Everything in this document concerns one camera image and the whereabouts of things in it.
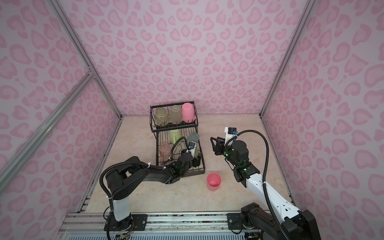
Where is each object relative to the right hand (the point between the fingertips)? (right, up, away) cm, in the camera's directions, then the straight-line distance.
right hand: (213, 137), depth 76 cm
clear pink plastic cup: (-29, -9, +19) cm, 36 cm away
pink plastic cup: (-14, +14, +9) cm, 21 cm away
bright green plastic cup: (-28, +11, +7) cm, 31 cm away
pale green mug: (-23, 0, +18) cm, 29 cm away
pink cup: (+1, -26, +9) cm, 28 cm away
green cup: (-9, -9, +11) cm, 17 cm away
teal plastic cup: (-11, -1, +19) cm, 21 cm away
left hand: (-8, -8, +14) cm, 18 cm away
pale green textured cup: (-21, +13, +10) cm, 26 cm away
